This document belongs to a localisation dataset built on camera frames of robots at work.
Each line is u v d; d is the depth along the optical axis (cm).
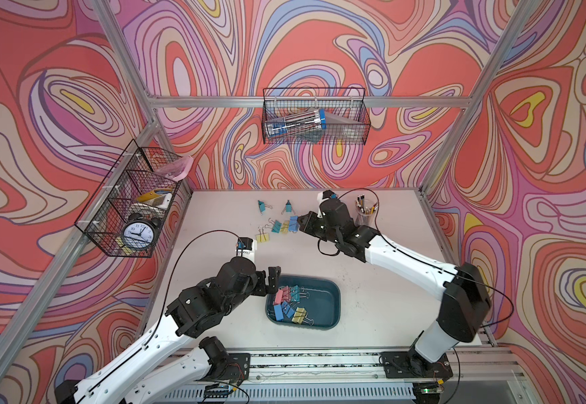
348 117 82
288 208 109
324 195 75
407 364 67
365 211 92
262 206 113
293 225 82
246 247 59
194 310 46
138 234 68
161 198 74
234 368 73
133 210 70
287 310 82
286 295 86
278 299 84
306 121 79
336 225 61
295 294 86
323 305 85
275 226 105
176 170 80
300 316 81
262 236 102
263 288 60
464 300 44
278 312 82
